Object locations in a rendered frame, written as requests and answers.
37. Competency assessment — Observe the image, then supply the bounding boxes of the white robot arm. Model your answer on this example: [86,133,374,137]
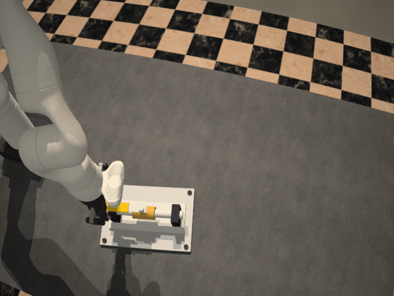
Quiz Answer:
[0,0,125,208]

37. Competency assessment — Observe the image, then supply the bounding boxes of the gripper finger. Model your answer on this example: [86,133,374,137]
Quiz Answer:
[96,162,109,172]
[86,200,111,225]

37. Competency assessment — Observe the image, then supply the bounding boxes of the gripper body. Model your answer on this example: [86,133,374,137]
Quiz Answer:
[79,194,105,211]

